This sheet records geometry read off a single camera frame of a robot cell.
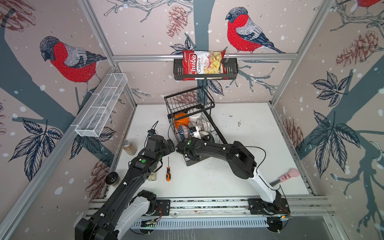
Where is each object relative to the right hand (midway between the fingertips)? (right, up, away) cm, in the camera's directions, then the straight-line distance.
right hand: (207, 141), depth 89 cm
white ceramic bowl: (-8, +14, +14) cm, 21 cm away
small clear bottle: (-30, -18, -9) cm, 37 cm away
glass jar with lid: (-47, -4, -2) cm, 47 cm away
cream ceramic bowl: (-3, +5, -2) cm, 6 cm away
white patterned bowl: (-2, +9, +5) cm, 11 cm away
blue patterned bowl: (-14, +6, +1) cm, 15 cm away
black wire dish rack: (-11, +27, +30) cm, 42 cm away
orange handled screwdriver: (-23, -18, -6) cm, 30 cm away
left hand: (-23, 0, -10) cm, 25 cm away
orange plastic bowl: (-15, +12, +9) cm, 21 cm away
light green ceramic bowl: (+4, +2, -2) cm, 5 cm away
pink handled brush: (+49, -17, -6) cm, 52 cm away
